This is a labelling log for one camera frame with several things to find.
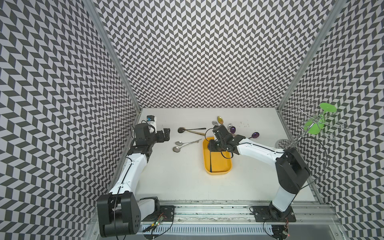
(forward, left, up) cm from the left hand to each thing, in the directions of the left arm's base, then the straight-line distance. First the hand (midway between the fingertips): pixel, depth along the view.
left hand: (161, 130), depth 84 cm
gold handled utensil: (+13, -19, -21) cm, 31 cm away
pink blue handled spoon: (-15, -28, -19) cm, 37 cm away
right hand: (-6, -28, -10) cm, 30 cm away
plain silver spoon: (-3, -7, -17) cm, 19 cm away
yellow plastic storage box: (-11, -35, -18) cm, 41 cm away
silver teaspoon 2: (+15, -43, -15) cm, 48 cm away
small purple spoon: (+12, -45, -16) cm, 50 cm away
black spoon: (+13, -9, -17) cm, 24 cm away
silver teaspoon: (+20, -33, -18) cm, 43 cm away
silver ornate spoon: (+2, -8, -17) cm, 19 cm away
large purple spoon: (+6, -59, -14) cm, 61 cm away
